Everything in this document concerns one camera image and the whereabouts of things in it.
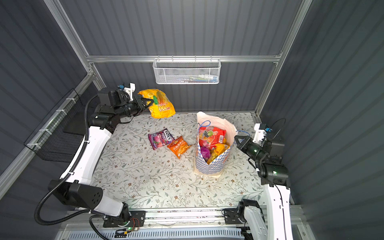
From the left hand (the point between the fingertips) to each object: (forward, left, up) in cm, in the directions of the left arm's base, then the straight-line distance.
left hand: (154, 100), depth 69 cm
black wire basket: (-10, +46, -13) cm, 49 cm away
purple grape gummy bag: (-14, -24, -26) cm, 38 cm away
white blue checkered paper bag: (-24, -28, -25) cm, 45 cm away
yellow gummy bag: (-13, -32, -24) cm, 42 cm away
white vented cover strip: (-49, -31, -42) cm, 72 cm away
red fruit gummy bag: (-4, -28, -25) cm, 38 cm away
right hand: (-17, -37, -9) cm, 42 cm away
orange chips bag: (-2, -9, -38) cm, 39 cm away
